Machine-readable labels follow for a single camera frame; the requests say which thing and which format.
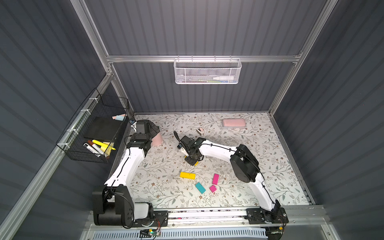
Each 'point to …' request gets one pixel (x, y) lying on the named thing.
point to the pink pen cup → (157, 140)
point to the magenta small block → (212, 188)
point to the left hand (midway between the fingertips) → (150, 129)
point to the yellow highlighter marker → (104, 145)
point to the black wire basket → (72, 140)
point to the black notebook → (102, 128)
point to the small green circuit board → (149, 233)
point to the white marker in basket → (92, 149)
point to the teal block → (200, 188)
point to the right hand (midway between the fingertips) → (190, 161)
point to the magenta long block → (215, 179)
